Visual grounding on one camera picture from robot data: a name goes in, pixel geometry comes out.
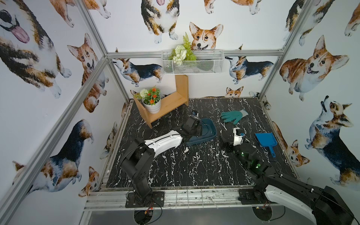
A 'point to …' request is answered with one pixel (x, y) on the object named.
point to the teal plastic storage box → (208, 131)
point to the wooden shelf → (168, 102)
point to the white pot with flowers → (151, 99)
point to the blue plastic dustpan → (267, 139)
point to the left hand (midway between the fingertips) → (197, 122)
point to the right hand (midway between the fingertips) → (230, 132)
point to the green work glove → (236, 115)
